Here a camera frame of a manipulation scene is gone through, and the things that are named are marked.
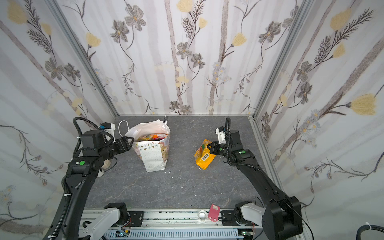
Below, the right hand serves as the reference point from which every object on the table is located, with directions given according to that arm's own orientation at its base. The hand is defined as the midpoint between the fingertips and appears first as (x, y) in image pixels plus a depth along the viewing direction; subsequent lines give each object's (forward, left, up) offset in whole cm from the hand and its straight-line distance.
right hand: (205, 142), depth 78 cm
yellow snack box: (-5, +1, -7) cm, 9 cm away
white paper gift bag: (-5, +27, -7) cm, 29 cm away
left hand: (-2, +39, +6) cm, 39 cm away
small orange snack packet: (+3, +29, -3) cm, 30 cm away
